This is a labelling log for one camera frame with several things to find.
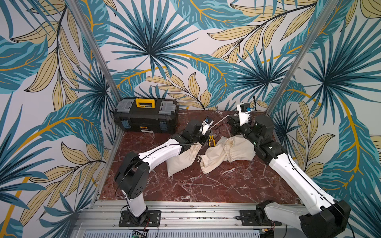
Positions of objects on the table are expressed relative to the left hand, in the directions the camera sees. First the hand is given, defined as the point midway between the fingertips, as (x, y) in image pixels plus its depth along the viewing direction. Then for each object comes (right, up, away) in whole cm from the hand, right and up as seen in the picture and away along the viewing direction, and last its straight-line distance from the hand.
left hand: (206, 132), depth 85 cm
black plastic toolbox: (-39, +11, +10) cm, 42 cm away
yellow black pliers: (+5, -4, +18) cm, 19 cm away
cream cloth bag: (+16, -9, -1) cm, 18 cm away
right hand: (+4, +7, -15) cm, 17 cm away
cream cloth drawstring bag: (-14, -16, 0) cm, 21 cm away
